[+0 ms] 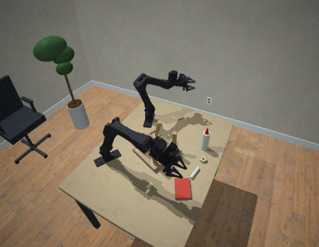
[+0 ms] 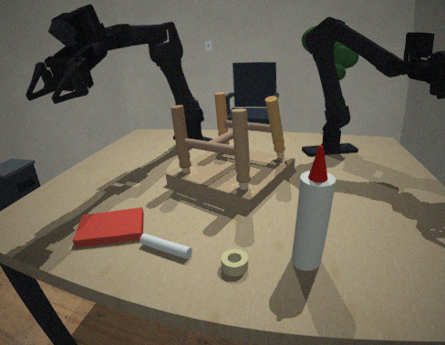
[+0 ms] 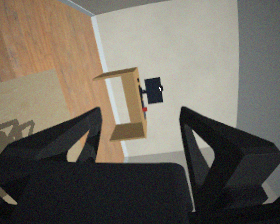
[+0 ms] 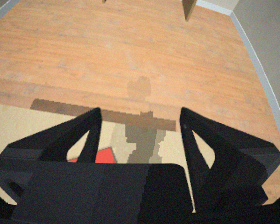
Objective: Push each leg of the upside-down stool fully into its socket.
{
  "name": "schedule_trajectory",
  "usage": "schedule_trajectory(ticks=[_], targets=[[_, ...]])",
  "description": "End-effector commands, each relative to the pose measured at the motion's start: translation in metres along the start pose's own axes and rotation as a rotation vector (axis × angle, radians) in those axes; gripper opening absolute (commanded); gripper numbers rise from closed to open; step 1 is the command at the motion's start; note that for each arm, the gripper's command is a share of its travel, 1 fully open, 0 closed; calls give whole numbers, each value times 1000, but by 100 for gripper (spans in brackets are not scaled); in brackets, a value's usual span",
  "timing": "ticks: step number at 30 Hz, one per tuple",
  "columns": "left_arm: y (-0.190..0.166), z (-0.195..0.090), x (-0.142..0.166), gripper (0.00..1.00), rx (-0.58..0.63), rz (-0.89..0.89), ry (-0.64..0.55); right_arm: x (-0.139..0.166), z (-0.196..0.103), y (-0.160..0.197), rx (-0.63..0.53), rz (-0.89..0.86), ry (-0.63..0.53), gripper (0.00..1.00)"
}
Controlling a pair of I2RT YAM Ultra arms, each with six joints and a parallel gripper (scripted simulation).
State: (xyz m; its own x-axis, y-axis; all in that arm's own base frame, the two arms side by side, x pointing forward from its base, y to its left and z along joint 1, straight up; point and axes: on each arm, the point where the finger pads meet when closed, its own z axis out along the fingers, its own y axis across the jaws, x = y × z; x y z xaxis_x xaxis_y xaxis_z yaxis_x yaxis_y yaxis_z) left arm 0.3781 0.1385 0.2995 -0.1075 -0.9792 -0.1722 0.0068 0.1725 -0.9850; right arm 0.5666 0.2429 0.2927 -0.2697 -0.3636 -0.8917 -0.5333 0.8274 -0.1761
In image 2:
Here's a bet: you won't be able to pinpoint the red flat rectangular block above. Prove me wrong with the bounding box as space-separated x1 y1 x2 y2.
73 207 144 247

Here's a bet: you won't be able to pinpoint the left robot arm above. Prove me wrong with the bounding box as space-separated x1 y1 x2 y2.
305 17 434 155

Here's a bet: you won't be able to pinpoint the pale yellow roll of tape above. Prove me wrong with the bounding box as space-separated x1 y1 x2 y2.
221 249 248 277

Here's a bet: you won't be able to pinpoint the wooden stool legs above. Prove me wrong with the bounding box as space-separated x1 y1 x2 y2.
171 92 285 190

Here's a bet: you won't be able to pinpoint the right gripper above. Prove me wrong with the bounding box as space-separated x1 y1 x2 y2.
26 57 96 104

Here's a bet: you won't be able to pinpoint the white glue bottle with red cap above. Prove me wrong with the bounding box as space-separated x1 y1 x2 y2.
291 145 336 271

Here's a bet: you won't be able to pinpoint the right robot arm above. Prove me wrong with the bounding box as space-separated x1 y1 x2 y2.
48 5 213 141

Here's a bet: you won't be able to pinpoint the light grey cylinder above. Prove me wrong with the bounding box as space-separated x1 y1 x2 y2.
140 234 192 259

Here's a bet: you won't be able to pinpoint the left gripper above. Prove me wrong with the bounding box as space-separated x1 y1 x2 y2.
418 50 445 99

